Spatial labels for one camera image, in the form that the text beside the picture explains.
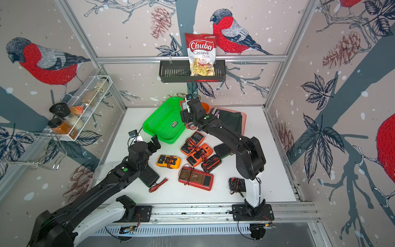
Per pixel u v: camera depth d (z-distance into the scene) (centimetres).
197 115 67
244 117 114
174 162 88
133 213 69
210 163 87
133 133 67
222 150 93
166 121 112
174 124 110
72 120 66
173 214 74
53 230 38
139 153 58
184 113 79
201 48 82
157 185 81
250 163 52
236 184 78
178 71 95
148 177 81
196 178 82
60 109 62
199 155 88
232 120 110
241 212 73
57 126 60
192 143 95
